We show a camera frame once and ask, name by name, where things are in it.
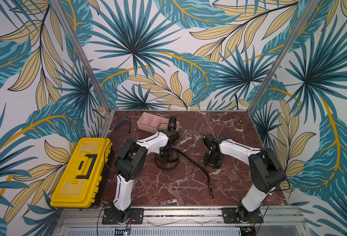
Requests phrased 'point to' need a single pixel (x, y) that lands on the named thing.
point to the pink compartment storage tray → (153, 123)
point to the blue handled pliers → (122, 123)
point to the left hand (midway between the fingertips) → (167, 160)
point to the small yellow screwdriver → (240, 121)
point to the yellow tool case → (79, 186)
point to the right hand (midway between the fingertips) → (207, 166)
